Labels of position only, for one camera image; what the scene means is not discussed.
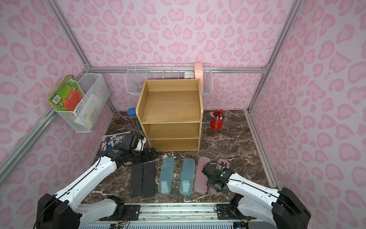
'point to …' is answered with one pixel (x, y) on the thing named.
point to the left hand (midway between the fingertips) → (153, 154)
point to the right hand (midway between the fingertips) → (213, 183)
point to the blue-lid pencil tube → (132, 112)
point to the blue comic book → (110, 141)
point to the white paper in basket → (91, 110)
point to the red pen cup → (217, 120)
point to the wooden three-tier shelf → (171, 112)
